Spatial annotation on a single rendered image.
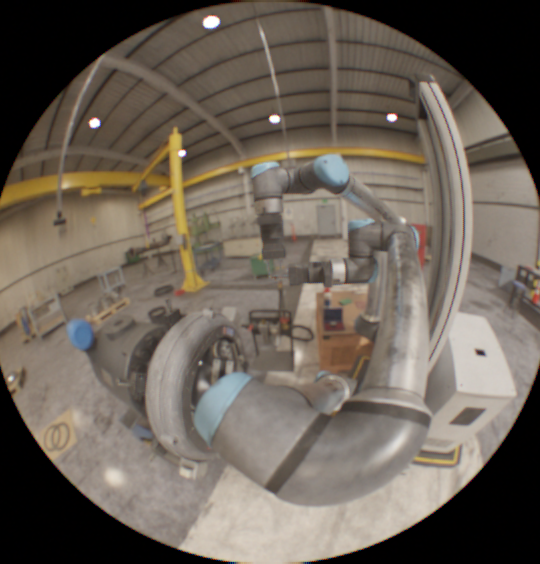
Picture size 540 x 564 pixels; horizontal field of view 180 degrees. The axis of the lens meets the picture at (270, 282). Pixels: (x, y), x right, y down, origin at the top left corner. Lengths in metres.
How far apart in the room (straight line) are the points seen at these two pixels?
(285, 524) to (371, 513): 0.47
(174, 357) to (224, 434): 0.42
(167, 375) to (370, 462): 0.53
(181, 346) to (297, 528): 1.20
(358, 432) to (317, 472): 0.05
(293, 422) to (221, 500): 1.20
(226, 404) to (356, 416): 0.13
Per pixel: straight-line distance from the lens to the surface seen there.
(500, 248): 9.01
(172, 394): 0.58
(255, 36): 8.09
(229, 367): 0.87
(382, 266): 0.99
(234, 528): 1.35
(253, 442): 0.18
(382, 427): 0.17
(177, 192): 4.37
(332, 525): 1.33
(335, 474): 0.17
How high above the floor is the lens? 1.28
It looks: 20 degrees down
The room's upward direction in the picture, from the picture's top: 7 degrees counter-clockwise
